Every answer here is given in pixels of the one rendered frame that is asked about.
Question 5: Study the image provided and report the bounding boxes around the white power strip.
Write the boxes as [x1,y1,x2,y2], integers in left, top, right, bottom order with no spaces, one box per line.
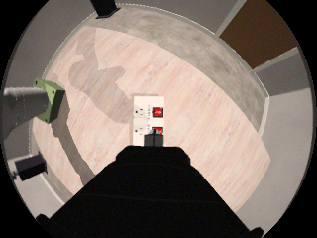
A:
[133,96,164,146]

